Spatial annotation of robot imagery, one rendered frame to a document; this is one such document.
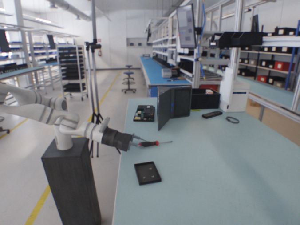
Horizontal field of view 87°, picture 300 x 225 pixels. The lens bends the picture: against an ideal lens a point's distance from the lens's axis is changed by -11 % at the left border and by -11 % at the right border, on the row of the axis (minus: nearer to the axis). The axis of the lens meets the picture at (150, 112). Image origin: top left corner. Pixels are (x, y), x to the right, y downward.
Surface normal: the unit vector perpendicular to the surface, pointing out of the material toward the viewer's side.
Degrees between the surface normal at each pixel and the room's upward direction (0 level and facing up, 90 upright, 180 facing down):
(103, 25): 90
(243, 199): 0
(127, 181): 0
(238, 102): 90
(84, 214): 90
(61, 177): 90
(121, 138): 18
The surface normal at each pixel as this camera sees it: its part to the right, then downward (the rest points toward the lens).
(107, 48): 0.07, 0.35
